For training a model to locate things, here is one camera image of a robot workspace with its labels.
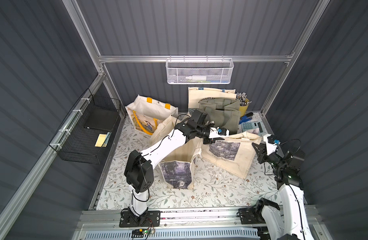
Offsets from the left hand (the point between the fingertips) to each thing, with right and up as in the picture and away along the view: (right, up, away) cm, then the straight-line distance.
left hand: (225, 136), depth 74 cm
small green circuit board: (-42, -46, -4) cm, 62 cm away
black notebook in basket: (-67, +9, +8) cm, 68 cm away
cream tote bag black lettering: (-12, +28, +31) cm, 44 cm away
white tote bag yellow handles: (-50, +15, +35) cm, 63 cm away
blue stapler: (+28, +13, +41) cm, 51 cm away
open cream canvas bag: (-24, -14, -8) cm, 29 cm away
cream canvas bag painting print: (+7, -10, +8) cm, 15 cm away
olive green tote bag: (+2, +13, +9) cm, 16 cm away
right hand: (+16, -4, +1) cm, 17 cm away
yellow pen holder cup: (+22, +17, +34) cm, 44 cm away
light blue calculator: (+28, +6, +37) cm, 47 cm away
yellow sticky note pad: (-62, -2, 0) cm, 62 cm away
